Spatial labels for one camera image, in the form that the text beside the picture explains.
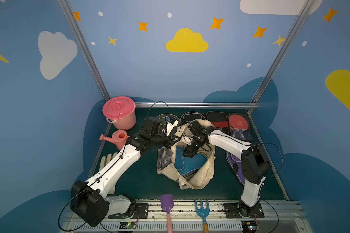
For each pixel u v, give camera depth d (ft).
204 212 2.41
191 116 3.79
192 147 2.63
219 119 3.74
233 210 2.51
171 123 2.14
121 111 3.14
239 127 3.64
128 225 2.33
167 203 2.52
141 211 2.47
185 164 2.73
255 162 1.62
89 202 1.26
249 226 2.35
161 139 2.12
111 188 1.46
